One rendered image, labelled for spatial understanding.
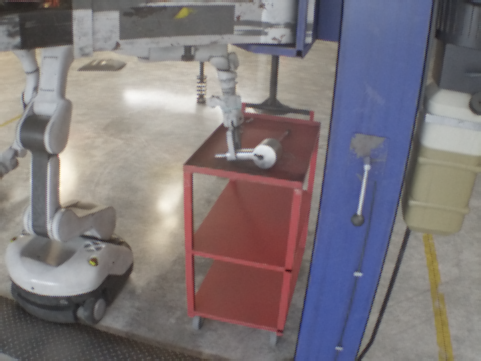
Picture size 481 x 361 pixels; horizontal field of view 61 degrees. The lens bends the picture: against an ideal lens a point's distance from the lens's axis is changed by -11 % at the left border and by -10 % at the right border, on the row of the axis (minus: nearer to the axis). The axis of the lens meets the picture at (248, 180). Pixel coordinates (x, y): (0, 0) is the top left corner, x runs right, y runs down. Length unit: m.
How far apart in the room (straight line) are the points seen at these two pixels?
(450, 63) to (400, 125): 0.19
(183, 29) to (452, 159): 0.71
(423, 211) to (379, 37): 0.46
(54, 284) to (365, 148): 1.49
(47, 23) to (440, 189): 0.95
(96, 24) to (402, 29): 0.63
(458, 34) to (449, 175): 0.35
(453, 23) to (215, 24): 0.56
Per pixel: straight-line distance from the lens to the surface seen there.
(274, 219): 2.12
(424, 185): 1.16
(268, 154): 1.70
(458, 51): 1.09
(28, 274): 2.15
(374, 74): 1.03
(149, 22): 0.74
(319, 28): 1.07
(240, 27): 0.80
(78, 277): 2.07
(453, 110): 1.10
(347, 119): 1.05
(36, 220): 2.11
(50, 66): 2.03
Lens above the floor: 1.59
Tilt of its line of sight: 27 degrees down
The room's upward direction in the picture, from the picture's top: 3 degrees clockwise
